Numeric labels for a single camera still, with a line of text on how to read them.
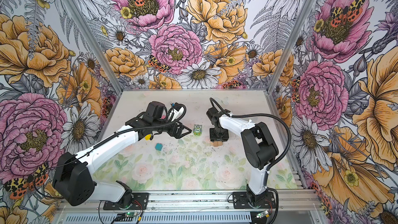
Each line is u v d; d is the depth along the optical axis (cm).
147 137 62
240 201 74
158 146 92
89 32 89
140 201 74
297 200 77
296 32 89
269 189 64
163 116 67
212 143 92
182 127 70
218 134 80
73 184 41
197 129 99
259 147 50
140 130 57
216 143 92
